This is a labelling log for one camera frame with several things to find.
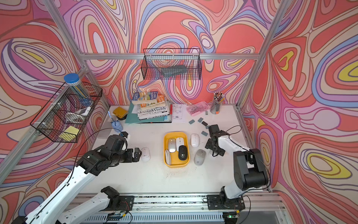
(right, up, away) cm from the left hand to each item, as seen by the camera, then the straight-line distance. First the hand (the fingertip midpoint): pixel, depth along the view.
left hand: (136, 153), depth 73 cm
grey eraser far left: (+32, +16, +35) cm, 51 cm away
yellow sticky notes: (-28, +11, -10) cm, 31 cm away
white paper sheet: (+23, +23, +42) cm, 53 cm away
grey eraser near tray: (+42, +7, +28) cm, 51 cm away
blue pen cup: (-22, +13, +25) cm, 36 cm away
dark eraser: (+43, +15, +35) cm, 57 cm away
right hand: (+46, -3, +18) cm, 50 cm away
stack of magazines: (+1, +29, +32) cm, 43 cm away
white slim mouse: (+16, -5, +11) cm, 20 cm away
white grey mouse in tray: (+18, +1, +22) cm, 28 cm away
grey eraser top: (+40, +17, +38) cm, 57 cm away
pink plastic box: (+36, +27, +45) cm, 64 cm away
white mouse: (+34, +3, +23) cm, 41 cm away
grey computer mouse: (+36, -6, +15) cm, 40 cm away
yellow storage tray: (+21, -2, +19) cm, 29 cm away
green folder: (-15, +19, +37) cm, 44 cm away
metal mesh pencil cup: (+52, +30, +34) cm, 69 cm away
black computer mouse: (+25, -4, +15) cm, 30 cm away
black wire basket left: (-39, +19, +1) cm, 43 cm away
